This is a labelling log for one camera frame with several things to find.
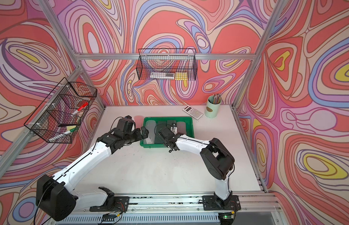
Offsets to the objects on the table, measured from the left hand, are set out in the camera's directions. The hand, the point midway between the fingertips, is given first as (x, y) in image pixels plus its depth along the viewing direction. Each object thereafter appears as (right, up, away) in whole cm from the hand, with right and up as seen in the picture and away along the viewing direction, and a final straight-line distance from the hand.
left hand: (144, 133), depth 81 cm
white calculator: (+33, +14, +33) cm, 49 cm away
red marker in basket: (-33, +15, -5) cm, 37 cm away
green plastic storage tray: (+7, -8, +14) cm, 18 cm away
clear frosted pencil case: (0, +4, +22) cm, 22 cm away
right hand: (+16, -8, +12) cm, 22 cm away
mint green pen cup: (+47, +18, +23) cm, 55 cm away
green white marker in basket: (-37, +1, -11) cm, 39 cm away
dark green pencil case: (+7, +4, +22) cm, 24 cm away
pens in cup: (+49, +24, +21) cm, 59 cm away
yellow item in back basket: (+22, +37, +9) cm, 44 cm away
